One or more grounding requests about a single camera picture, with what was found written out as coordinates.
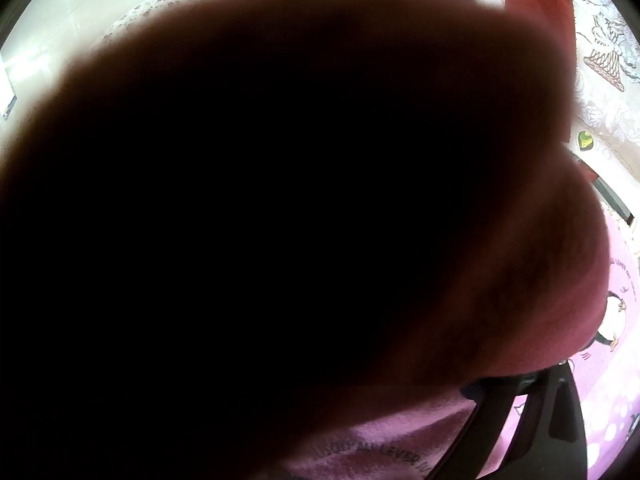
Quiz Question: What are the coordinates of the white upholstered chair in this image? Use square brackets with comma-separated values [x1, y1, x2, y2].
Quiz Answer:
[564, 0, 640, 181]

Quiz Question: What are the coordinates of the maroon fleece garment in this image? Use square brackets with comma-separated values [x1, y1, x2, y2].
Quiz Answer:
[1, 0, 608, 479]

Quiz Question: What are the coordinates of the pink penguin print blanket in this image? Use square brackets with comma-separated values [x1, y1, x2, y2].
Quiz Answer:
[270, 203, 639, 479]

